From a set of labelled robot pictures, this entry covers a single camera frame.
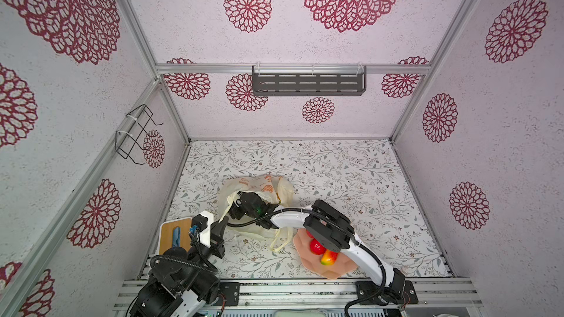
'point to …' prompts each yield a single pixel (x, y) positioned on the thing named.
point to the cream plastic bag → (276, 189)
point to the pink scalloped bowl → (343, 264)
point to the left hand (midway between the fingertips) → (227, 220)
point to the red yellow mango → (329, 257)
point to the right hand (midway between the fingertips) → (227, 198)
